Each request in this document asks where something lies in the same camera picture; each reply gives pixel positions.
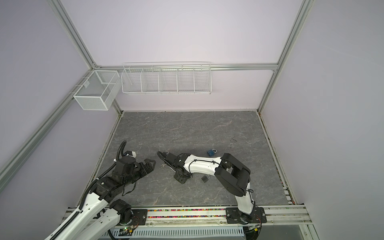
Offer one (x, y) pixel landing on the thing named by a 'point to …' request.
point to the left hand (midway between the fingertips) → (150, 167)
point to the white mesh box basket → (100, 91)
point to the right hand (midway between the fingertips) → (184, 176)
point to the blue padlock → (212, 152)
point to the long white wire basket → (166, 77)
